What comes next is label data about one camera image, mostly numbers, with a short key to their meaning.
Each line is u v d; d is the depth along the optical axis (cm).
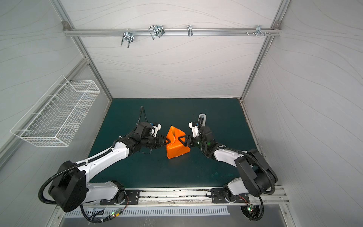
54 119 68
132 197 74
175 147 79
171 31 78
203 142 69
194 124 79
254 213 72
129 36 80
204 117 104
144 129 64
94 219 68
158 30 76
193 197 75
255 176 44
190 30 78
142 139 64
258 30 76
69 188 40
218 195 73
